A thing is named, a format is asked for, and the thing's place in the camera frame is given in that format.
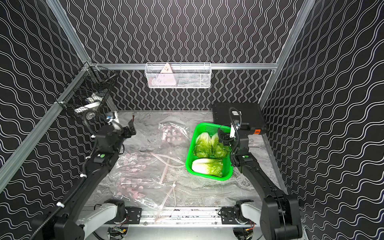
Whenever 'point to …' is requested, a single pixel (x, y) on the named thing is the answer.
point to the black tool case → (250, 116)
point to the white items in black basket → (93, 104)
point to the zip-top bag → (146, 185)
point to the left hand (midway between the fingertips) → (122, 119)
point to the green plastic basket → (227, 171)
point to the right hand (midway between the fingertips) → (231, 129)
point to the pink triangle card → (166, 77)
